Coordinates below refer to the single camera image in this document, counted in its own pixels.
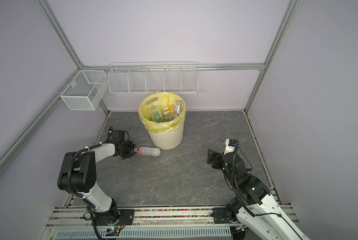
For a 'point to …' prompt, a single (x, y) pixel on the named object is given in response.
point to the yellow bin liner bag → (159, 100)
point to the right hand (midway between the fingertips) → (215, 152)
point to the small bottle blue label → (170, 117)
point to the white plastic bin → (168, 140)
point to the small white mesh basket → (86, 91)
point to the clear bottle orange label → (168, 110)
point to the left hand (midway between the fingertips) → (139, 147)
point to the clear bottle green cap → (156, 115)
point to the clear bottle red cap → (148, 151)
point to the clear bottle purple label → (178, 107)
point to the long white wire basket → (173, 77)
